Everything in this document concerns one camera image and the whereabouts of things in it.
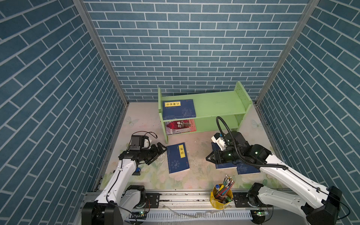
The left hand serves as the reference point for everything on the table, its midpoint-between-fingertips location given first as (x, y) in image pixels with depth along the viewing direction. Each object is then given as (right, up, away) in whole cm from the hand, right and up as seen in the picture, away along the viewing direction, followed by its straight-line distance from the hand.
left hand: (163, 151), depth 81 cm
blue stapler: (-16, -12, +1) cm, 20 cm away
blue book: (+8, -6, +8) cm, 13 cm away
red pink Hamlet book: (+10, +14, +8) cm, 19 cm away
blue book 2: (+8, +25, -2) cm, 26 cm away
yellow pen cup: (+31, -19, -13) cm, 38 cm away
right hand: (+24, 0, -11) cm, 26 cm away
